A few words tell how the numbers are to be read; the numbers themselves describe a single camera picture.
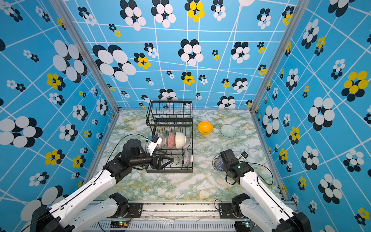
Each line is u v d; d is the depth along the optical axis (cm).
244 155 72
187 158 83
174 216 72
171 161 68
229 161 62
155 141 66
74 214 43
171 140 89
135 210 73
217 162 89
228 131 105
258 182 50
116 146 100
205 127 105
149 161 65
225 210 73
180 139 90
